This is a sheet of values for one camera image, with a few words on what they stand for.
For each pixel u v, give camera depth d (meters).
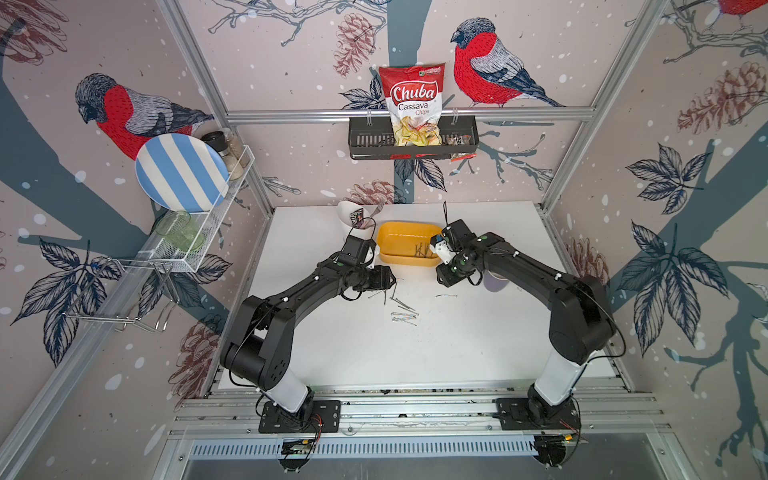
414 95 0.80
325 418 0.73
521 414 0.73
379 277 0.79
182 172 0.73
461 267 0.74
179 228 0.69
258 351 0.45
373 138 0.95
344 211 1.03
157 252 0.64
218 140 0.79
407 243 1.10
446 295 0.95
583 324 0.47
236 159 0.85
